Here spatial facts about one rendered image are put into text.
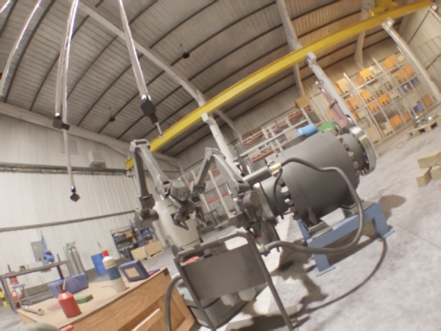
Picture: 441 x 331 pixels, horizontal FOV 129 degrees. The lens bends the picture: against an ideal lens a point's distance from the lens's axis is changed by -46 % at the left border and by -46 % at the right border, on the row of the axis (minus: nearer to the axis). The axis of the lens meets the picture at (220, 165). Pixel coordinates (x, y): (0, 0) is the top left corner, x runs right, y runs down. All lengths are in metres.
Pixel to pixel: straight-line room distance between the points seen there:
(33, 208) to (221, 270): 8.84
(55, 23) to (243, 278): 8.82
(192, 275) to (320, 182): 0.97
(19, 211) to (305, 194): 9.10
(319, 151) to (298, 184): 0.27
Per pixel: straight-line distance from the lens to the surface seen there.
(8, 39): 9.49
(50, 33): 9.01
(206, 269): 0.91
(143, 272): 1.17
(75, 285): 1.70
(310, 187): 1.36
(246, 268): 0.86
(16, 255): 8.78
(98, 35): 8.78
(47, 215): 9.38
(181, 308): 1.33
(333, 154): 1.42
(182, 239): 1.41
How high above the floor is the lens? 0.67
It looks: 12 degrees up
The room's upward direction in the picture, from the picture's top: 25 degrees counter-clockwise
